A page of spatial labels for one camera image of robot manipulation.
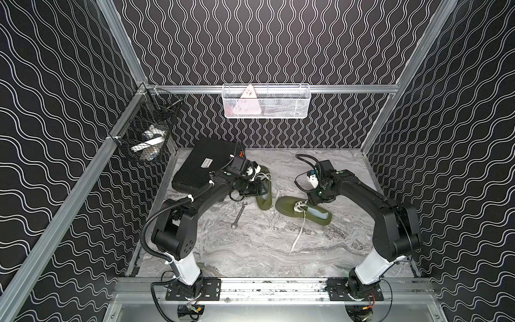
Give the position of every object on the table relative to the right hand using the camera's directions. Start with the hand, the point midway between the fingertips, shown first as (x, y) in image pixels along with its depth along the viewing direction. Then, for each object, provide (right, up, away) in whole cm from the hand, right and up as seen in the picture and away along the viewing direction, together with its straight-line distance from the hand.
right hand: (318, 197), depth 92 cm
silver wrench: (-38, -13, -2) cm, 40 cm away
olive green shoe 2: (-7, -5, -4) cm, 10 cm away
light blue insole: (-24, +5, +6) cm, 25 cm away
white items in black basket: (-67, +23, -17) cm, 73 cm away
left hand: (-25, +5, -6) cm, 26 cm away
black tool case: (-55, +19, +15) cm, 60 cm away
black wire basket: (-79, +44, +6) cm, 90 cm away
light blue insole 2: (-1, -6, -1) cm, 7 cm away
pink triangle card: (-32, +43, -1) cm, 53 cm away
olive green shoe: (-25, -2, +3) cm, 25 cm away
